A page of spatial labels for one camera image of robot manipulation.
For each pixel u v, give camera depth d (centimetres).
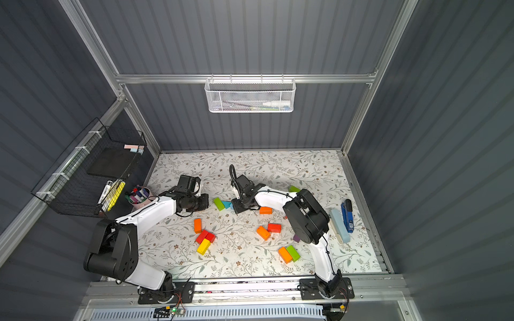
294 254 81
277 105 92
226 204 95
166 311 72
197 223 90
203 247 83
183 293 73
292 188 101
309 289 73
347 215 91
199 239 86
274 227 91
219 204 96
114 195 69
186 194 72
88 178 73
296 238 87
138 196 87
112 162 78
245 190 75
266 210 95
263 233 87
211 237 85
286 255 81
